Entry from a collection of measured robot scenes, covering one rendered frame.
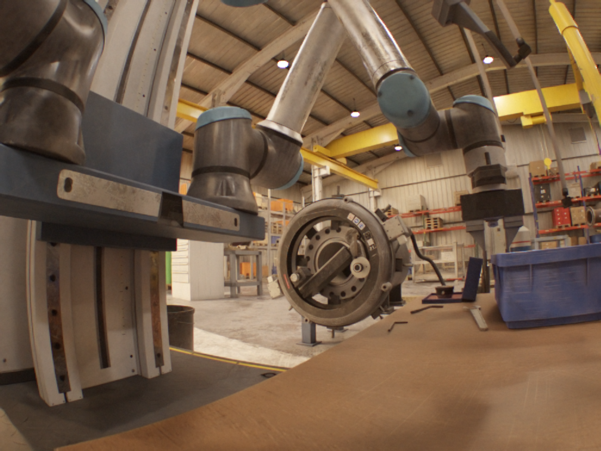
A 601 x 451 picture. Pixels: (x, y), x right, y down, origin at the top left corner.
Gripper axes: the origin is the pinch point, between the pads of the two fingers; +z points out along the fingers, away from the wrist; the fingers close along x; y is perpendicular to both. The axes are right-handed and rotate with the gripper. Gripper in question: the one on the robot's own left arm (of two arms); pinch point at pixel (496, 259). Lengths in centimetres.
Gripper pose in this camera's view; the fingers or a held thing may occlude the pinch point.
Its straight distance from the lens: 63.2
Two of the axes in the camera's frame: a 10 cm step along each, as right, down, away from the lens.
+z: 0.3, 9.9, -1.3
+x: -8.3, 1.0, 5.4
